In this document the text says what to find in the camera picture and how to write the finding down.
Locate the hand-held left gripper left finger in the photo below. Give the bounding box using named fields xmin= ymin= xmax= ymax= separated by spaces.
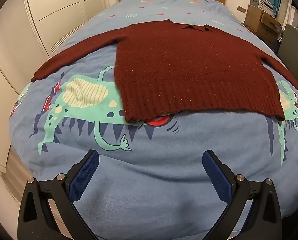
xmin=17 ymin=149 xmax=100 ymax=240

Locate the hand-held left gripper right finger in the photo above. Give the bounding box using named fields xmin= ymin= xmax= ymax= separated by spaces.
xmin=202 ymin=150 xmax=282 ymax=240

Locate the dark red knit sweater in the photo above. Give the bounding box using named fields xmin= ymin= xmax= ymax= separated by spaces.
xmin=31 ymin=19 xmax=298 ymax=124

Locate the blue monster print blanket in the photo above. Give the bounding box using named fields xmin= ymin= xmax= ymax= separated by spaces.
xmin=8 ymin=0 xmax=298 ymax=240

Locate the grey-green chair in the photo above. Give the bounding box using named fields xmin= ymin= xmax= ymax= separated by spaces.
xmin=277 ymin=24 xmax=298 ymax=80

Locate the wooden nightstand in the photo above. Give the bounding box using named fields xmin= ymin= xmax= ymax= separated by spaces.
xmin=245 ymin=4 xmax=282 ymax=40

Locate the white wardrobe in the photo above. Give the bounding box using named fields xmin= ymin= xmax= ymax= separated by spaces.
xmin=0 ymin=0 xmax=118 ymax=170

